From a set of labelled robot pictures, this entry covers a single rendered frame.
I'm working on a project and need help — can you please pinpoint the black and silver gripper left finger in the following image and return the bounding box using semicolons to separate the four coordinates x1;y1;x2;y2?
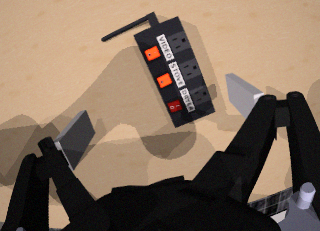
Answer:
0;110;118;231

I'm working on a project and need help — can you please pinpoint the black power strip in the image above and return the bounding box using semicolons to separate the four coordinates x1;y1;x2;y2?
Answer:
101;12;215;128

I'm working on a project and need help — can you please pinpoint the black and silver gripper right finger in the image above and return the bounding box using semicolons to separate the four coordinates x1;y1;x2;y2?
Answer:
155;73;320;231

